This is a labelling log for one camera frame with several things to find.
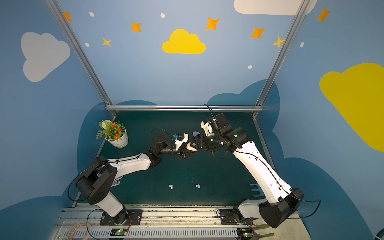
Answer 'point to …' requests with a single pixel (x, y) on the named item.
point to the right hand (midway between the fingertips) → (196, 144)
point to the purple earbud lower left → (171, 186)
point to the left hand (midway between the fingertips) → (197, 150)
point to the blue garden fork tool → (258, 189)
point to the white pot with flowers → (115, 133)
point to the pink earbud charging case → (191, 148)
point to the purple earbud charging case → (194, 133)
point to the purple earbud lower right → (198, 186)
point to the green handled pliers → (256, 236)
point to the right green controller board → (244, 233)
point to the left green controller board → (119, 232)
